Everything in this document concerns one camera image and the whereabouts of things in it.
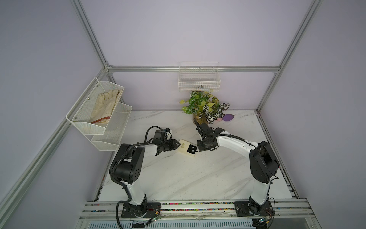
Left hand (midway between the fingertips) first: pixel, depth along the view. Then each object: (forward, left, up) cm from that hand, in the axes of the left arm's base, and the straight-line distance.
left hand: (178, 146), depth 97 cm
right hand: (-4, -16, +3) cm, 17 cm away
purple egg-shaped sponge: (+27, -40, -1) cm, 48 cm away
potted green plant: (+14, -18, +23) cm, 32 cm away
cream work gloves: (+7, +40, +31) cm, 51 cm away
